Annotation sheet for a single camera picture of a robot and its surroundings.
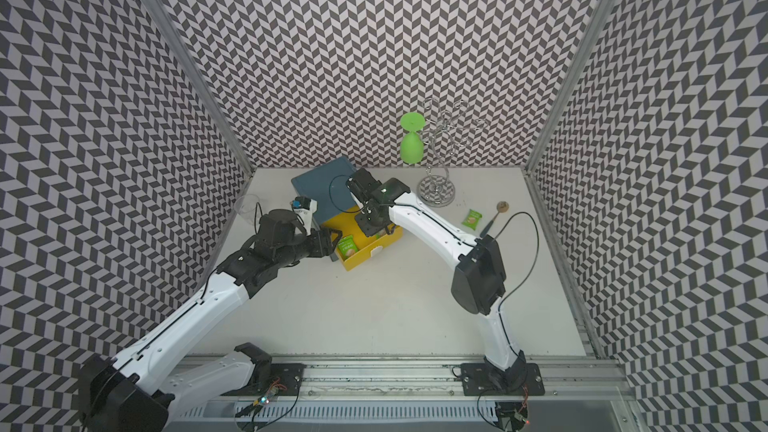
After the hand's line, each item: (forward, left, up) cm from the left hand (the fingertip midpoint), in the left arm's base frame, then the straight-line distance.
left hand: (333, 237), depth 78 cm
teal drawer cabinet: (+17, +4, +2) cm, 17 cm away
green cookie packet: (+17, -43, -17) cm, 49 cm away
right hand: (+6, -11, -4) cm, 13 cm away
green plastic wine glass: (+31, -21, +6) cm, 38 cm away
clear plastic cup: (+24, +37, -18) cm, 48 cm away
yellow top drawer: (+5, -3, -1) cm, 6 cm away
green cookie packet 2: (-2, -4, -2) cm, 4 cm away
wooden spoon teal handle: (+22, -54, -17) cm, 60 cm away
